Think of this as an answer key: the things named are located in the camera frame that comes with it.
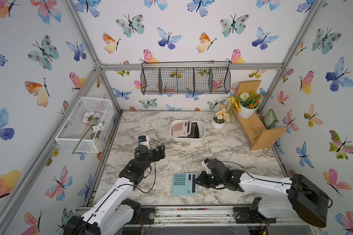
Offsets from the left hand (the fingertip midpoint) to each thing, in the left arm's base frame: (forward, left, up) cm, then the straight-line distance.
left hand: (159, 146), depth 83 cm
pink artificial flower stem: (+6, +33, +17) cm, 38 cm away
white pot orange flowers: (+29, -57, +4) cm, 64 cm away
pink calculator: (+20, -13, -10) cm, 25 cm away
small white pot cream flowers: (+25, -39, -9) cm, 48 cm away
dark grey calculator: (+15, -21, -8) cm, 28 cm away
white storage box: (+20, -27, -12) cm, 36 cm away
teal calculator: (-17, -13, -12) cm, 25 cm away
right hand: (-17, -19, -8) cm, 27 cm away
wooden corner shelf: (+18, -63, -8) cm, 66 cm away
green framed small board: (+30, -80, -13) cm, 86 cm away
